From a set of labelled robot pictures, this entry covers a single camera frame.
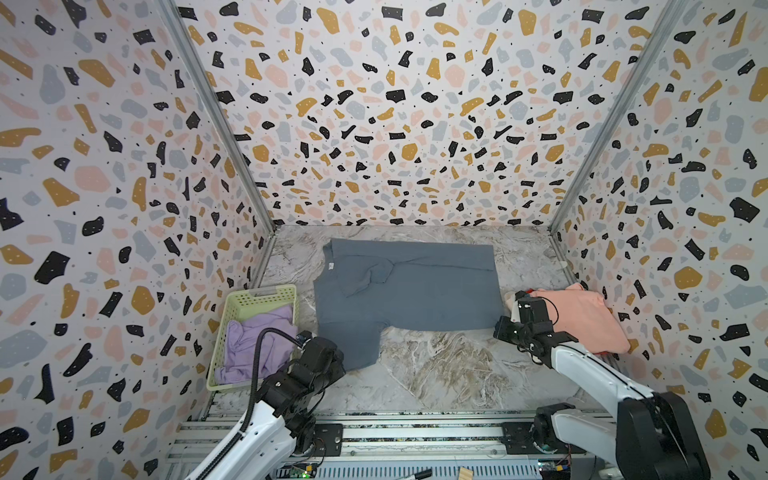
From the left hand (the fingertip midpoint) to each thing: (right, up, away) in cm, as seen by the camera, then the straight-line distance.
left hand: (343, 360), depth 80 cm
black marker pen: (+20, -23, -11) cm, 32 cm away
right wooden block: (+30, -22, -11) cm, 39 cm away
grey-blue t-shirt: (+3, +17, +22) cm, 28 cm away
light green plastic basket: (-36, +12, +16) cm, 41 cm away
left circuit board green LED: (-8, -23, -10) cm, 26 cm away
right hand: (+43, +9, +9) cm, 45 cm away
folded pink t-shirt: (+72, +9, +12) cm, 74 cm away
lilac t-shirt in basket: (-20, +1, +3) cm, 20 cm away
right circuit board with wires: (+54, -22, -8) cm, 59 cm away
